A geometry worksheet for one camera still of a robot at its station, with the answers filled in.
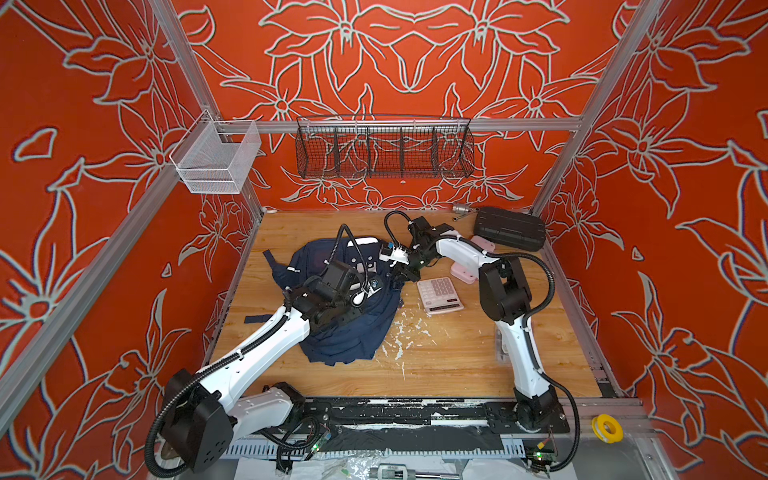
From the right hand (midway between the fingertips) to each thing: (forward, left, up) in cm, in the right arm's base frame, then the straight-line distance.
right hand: (389, 274), depth 95 cm
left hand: (-12, +10, +9) cm, 18 cm away
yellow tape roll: (-42, -52, -5) cm, 67 cm away
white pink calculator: (-6, -16, -3) cm, 17 cm away
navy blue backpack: (-21, +8, +2) cm, 22 cm away
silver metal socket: (+32, -30, -3) cm, 45 cm away
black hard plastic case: (+18, -44, +2) cm, 47 cm away
